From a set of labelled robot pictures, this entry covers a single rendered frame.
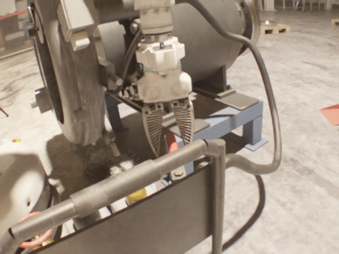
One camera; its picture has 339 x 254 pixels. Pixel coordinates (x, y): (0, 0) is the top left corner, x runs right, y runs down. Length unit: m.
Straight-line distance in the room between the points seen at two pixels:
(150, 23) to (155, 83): 0.11
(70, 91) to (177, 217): 0.51
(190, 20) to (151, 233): 0.85
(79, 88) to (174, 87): 0.38
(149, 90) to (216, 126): 0.67
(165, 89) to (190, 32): 0.61
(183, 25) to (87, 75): 0.46
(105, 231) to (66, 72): 0.52
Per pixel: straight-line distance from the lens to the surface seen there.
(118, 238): 0.43
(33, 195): 0.91
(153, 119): 0.53
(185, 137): 0.57
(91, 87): 0.80
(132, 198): 0.44
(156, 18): 0.46
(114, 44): 1.04
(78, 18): 0.69
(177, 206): 0.45
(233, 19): 1.26
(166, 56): 0.40
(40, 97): 1.15
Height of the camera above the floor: 0.77
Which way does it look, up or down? 28 degrees down
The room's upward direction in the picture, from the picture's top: 7 degrees counter-clockwise
